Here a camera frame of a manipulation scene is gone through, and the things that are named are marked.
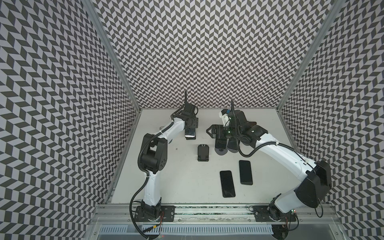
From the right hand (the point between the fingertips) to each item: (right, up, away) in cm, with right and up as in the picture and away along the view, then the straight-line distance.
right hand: (212, 135), depth 78 cm
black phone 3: (+9, -28, +5) cm, 29 cm away
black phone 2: (+20, -22, +9) cm, 31 cm away
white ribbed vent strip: (-11, -44, -9) cm, 46 cm away
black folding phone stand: (-5, -11, +11) cm, 17 cm away
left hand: (-12, +7, +20) cm, 24 cm away
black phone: (-13, 0, +16) cm, 21 cm away
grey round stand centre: (+7, -12, +16) cm, 21 cm away
